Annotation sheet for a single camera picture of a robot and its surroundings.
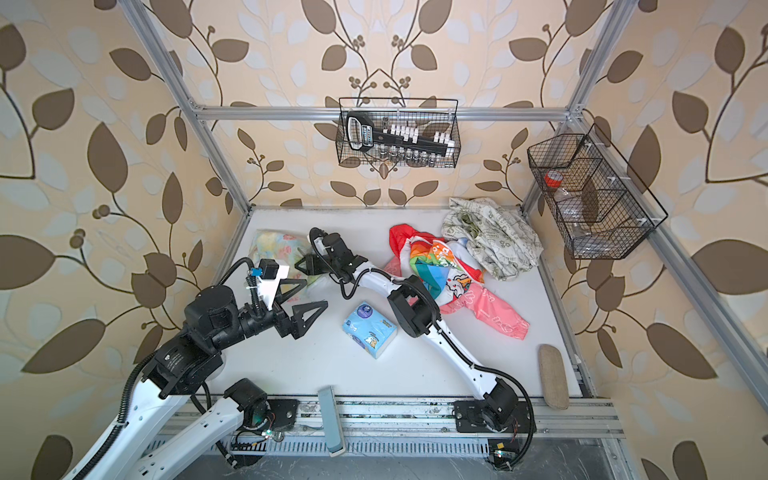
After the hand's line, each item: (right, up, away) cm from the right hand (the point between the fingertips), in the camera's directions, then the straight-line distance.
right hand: (300, 264), depth 100 cm
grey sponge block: (+18, -37, -31) cm, 51 cm away
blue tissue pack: (+25, -17, -17) cm, 34 cm away
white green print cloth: (+67, +9, -3) cm, 68 cm away
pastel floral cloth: (-4, +6, -3) cm, 8 cm away
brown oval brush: (+74, -28, -22) cm, 82 cm away
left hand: (+16, -3, -38) cm, 41 cm away
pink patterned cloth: (+61, -14, -9) cm, 63 cm away
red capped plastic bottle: (+79, +26, -12) cm, 84 cm away
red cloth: (+34, +11, +8) cm, 37 cm away
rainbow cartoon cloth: (+45, +1, -10) cm, 46 cm away
